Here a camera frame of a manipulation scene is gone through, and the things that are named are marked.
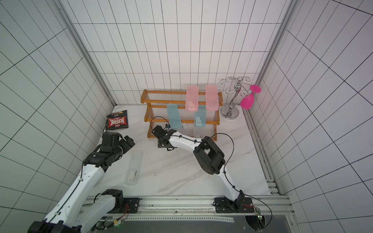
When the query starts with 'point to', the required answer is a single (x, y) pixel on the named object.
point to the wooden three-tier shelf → (157, 100)
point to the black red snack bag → (117, 120)
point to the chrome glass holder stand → (230, 111)
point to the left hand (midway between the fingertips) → (127, 147)
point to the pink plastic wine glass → (247, 103)
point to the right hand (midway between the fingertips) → (161, 145)
